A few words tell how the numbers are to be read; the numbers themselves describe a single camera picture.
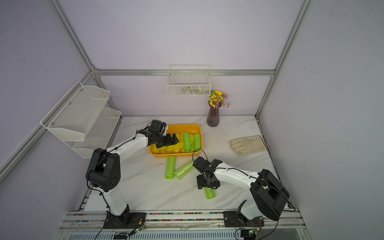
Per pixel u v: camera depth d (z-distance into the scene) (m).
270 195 0.43
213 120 1.09
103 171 0.48
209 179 0.60
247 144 1.02
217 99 0.97
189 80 0.96
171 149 0.96
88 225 0.73
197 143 0.96
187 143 0.93
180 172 0.87
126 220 0.66
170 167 0.88
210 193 0.80
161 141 0.80
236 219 0.73
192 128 1.08
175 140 0.85
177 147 0.96
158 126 0.75
